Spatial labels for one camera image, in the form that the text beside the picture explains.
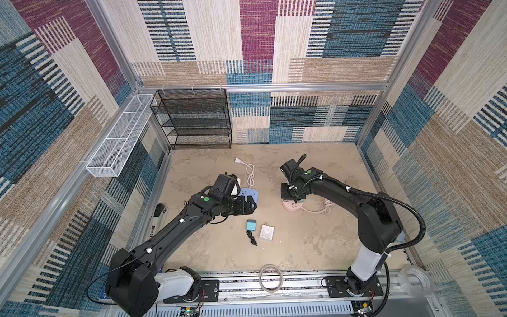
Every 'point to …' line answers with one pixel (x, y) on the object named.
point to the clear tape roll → (416, 281)
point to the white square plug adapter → (267, 232)
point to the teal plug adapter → (251, 224)
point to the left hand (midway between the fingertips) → (249, 207)
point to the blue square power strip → (249, 192)
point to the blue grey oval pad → (401, 237)
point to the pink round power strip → (290, 205)
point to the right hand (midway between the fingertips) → (289, 197)
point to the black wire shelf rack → (194, 118)
